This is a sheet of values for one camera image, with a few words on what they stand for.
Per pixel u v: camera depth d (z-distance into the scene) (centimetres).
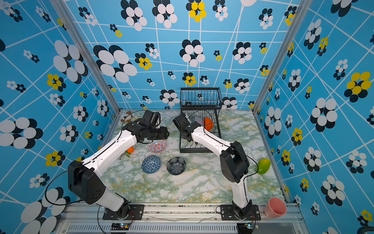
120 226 72
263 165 85
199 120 100
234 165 49
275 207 67
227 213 73
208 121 101
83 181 42
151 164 89
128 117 115
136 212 74
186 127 65
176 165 89
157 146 97
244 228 70
